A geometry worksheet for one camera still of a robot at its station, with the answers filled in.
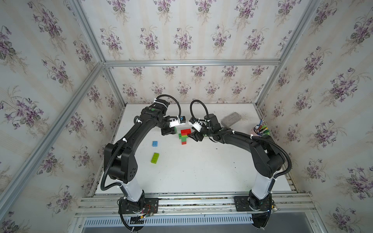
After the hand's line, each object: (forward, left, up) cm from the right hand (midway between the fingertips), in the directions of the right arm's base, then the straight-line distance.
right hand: (193, 130), depth 91 cm
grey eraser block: (+17, -28, -8) cm, 34 cm away
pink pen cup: (-2, -39, -1) cm, 39 cm away
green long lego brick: (-4, +8, 0) cm, 9 cm away
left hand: (-2, +13, +5) cm, 14 cm away
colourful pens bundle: (+3, -45, -1) cm, 45 cm away
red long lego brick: (-3, +5, +2) cm, 6 cm away
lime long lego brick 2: (-15, +24, -9) cm, 29 cm away
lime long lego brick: (-4, +5, 0) cm, 7 cm away
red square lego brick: (-4, +6, -9) cm, 11 cm away
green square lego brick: (-4, +6, -5) cm, 9 cm away
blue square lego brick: (-5, +25, -9) cm, 27 cm away
